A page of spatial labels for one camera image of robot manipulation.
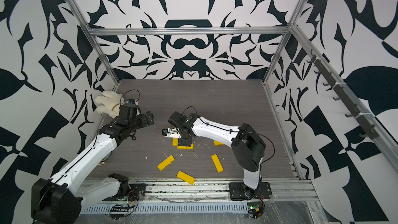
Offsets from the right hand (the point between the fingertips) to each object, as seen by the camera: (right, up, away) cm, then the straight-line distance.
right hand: (183, 133), depth 86 cm
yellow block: (+18, -15, -3) cm, 24 cm away
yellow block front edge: (+4, -21, -8) cm, 23 cm away
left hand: (-21, +10, -2) cm, 23 cm away
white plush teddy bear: (-46, +17, +10) cm, 50 cm away
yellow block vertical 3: (-9, -15, -4) cm, 18 cm away
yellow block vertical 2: (+20, -6, +3) cm, 21 cm away
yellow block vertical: (-5, -5, +3) cm, 8 cm away
